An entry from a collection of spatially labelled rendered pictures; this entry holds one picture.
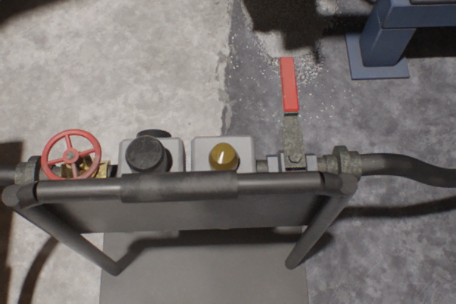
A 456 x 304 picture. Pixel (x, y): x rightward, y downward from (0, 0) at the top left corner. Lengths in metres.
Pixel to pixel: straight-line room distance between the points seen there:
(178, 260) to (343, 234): 0.35
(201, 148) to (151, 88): 0.59
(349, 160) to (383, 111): 0.58
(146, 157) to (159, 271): 0.51
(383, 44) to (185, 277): 0.67
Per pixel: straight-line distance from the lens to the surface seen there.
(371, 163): 0.68
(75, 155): 0.63
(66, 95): 1.26
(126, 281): 1.08
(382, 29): 1.15
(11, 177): 0.71
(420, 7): 1.11
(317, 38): 1.30
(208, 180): 0.52
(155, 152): 0.60
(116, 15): 1.36
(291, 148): 0.64
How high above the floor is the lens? 1.06
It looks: 66 degrees down
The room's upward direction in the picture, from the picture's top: straight up
